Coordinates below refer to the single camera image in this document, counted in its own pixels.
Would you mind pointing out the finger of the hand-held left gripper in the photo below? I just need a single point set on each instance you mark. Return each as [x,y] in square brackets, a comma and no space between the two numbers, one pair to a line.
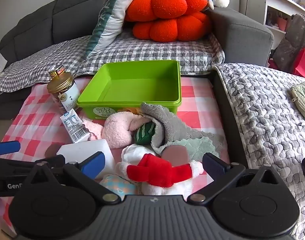
[17,164]
[6,148]

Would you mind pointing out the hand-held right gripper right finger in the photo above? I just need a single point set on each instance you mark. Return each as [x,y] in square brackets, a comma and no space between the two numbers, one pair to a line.
[212,165]

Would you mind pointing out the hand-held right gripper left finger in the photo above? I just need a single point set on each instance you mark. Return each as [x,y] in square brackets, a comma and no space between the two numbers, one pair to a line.
[92,166]

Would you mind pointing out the white sponge block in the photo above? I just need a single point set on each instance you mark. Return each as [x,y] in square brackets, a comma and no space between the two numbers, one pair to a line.
[72,151]

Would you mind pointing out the blue orange patterned cloth doll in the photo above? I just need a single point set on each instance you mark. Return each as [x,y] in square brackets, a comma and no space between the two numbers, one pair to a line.
[117,186]

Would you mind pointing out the red white santa plush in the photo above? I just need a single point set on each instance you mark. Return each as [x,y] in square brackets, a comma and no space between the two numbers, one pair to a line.
[152,172]

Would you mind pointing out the green plastic box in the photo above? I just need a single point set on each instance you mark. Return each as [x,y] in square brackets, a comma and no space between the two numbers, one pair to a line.
[142,85]

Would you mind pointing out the pink checked tablecloth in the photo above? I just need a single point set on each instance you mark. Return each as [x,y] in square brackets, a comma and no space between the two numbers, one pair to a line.
[37,132]

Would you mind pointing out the mauve round pad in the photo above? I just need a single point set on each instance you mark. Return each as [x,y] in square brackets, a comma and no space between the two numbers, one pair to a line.
[175,155]

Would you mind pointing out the pink plush toy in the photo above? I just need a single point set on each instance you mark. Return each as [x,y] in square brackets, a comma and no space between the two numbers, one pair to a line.
[115,132]

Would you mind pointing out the white blue milk carton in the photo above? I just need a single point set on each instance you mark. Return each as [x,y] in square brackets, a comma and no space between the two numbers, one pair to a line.
[73,126]

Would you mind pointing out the dark green striped plush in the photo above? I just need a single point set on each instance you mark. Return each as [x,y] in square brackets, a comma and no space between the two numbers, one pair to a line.
[145,133]

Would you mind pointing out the grey towel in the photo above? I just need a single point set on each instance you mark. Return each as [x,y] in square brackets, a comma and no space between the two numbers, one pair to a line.
[165,120]

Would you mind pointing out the grey heart-pattern quilt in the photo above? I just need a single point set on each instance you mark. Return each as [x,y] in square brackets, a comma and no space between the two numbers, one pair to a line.
[267,120]

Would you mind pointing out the glass jar with gold lid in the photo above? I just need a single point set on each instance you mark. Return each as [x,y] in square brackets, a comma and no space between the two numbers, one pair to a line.
[67,92]

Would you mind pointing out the small drink can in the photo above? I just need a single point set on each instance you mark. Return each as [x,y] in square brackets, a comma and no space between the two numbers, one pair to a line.
[56,71]

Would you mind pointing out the green quilted pouch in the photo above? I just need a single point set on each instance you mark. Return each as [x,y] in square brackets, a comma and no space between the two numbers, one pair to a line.
[303,97]

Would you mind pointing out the grey checked sofa blanket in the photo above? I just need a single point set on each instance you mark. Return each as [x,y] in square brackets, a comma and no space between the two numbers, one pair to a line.
[155,52]

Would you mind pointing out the red bag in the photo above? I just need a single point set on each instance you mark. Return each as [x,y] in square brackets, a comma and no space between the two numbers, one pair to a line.
[303,62]

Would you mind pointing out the orange pumpkin cushion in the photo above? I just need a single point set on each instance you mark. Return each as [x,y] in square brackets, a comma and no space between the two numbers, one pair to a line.
[172,27]
[167,3]

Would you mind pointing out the grey sofa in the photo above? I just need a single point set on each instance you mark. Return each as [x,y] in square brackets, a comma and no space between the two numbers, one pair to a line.
[67,12]

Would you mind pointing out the teal white pillow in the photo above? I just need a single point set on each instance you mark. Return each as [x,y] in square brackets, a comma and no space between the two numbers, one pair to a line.
[110,17]

